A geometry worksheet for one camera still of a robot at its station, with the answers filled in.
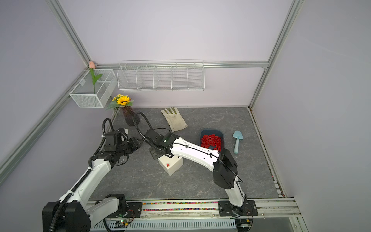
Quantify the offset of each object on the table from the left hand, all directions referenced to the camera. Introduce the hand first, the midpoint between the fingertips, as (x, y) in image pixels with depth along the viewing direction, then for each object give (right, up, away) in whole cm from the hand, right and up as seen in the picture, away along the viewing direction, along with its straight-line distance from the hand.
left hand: (141, 142), depth 83 cm
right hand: (+10, -3, -4) cm, 11 cm away
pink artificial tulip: (-32, +40, +8) cm, 52 cm away
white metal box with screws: (+18, -11, -4) cm, 21 cm away
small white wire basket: (-32, +32, +5) cm, 45 cm away
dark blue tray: (+41, +5, +16) cm, 44 cm away
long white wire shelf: (+8, +45, +18) cm, 49 cm away
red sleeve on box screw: (+16, -11, -6) cm, 20 cm away
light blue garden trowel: (+62, +3, +19) cm, 65 cm away
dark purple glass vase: (-18, +15, +28) cm, 36 cm away
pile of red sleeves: (+43, -1, +16) cm, 46 cm away
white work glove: (+17, +12, +29) cm, 36 cm away
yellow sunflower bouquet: (-16, +26, +8) cm, 31 cm away
